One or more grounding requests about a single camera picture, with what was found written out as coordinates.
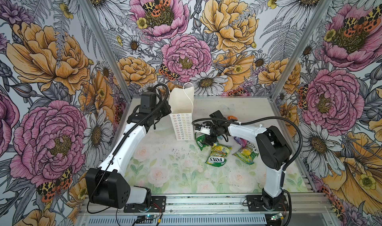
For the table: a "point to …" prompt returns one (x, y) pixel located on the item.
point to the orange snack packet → (232, 117)
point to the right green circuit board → (276, 216)
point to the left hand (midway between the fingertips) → (170, 110)
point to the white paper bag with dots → (182, 106)
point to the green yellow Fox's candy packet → (218, 155)
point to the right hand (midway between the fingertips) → (206, 138)
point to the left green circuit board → (145, 219)
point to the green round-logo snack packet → (200, 138)
